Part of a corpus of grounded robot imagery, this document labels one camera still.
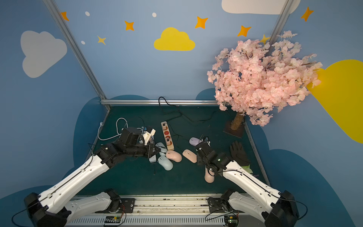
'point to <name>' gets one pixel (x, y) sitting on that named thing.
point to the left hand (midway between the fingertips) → (161, 147)
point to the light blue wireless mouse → (166, 162)
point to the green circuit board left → (113, 219)
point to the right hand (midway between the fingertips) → (204, 153)
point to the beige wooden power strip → (167, 135)
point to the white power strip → (149, 139)
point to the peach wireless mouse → (190, 155)
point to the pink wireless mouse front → (209, 176)
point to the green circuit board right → (231, 221)
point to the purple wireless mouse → (194, 141)
